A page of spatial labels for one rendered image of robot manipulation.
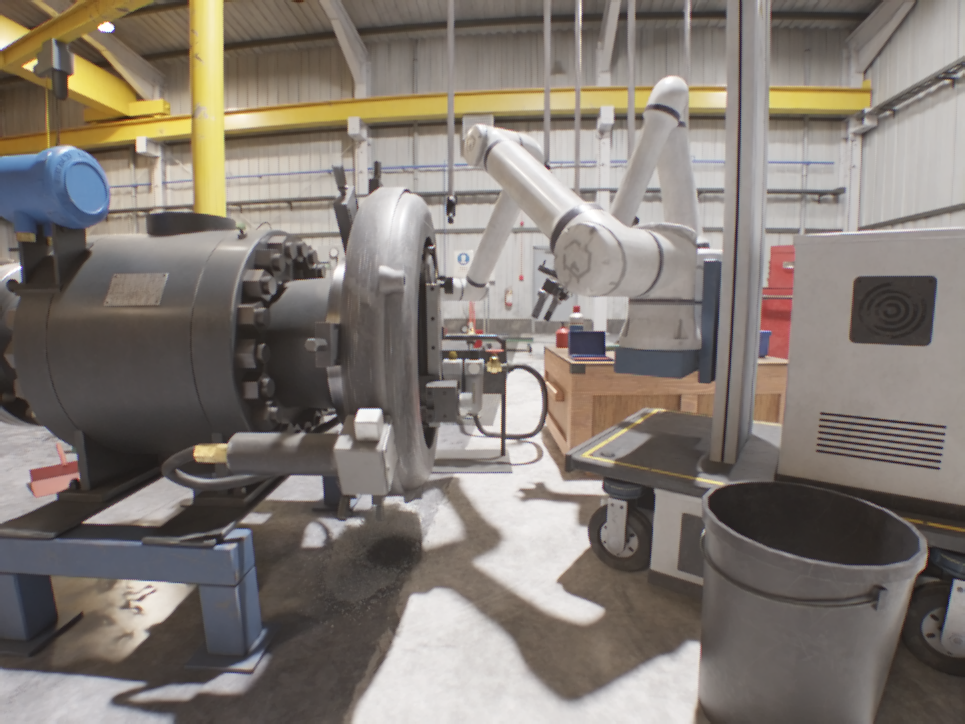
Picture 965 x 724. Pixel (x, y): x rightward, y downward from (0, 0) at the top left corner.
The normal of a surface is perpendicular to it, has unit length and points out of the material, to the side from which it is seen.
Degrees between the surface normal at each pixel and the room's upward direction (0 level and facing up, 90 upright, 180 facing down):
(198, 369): 95
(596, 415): 90
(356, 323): 80
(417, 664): 0
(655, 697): 0
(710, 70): 90
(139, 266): 50
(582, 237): 89
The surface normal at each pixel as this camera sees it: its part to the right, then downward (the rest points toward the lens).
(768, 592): -0.69, 0.15
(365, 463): 0.00, 0.49
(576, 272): -0.84, 0.18
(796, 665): -0.43, 0.16
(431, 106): -0.11, 0.12
